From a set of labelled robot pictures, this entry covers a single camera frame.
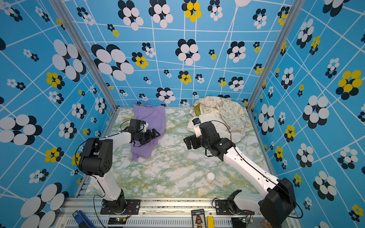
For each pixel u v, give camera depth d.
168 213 0.73
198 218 0.69
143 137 0.85
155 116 1.12
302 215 0.39
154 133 0.89
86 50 0.86
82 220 0.67
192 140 0.68
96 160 0.50
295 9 0.69
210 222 0.69
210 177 0.77
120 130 0.77
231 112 1.07
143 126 0.86
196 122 0.68
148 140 0.89
